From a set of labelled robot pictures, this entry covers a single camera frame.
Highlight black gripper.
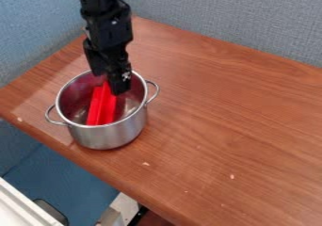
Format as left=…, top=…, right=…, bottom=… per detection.
left=79, top=0, right=134, bottom=95

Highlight red plastic block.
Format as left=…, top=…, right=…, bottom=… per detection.
left=86, top=82, right=118, bottom=125

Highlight white appliance corner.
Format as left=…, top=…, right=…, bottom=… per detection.
left=0, top=177, right=63, bottom=226

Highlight stainless steel pot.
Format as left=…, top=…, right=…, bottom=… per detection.
left=44, top=71, right=161, bottom=150

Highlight white table leg frame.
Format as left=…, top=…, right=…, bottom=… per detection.
left=95, top=193, right=144, bottom=226

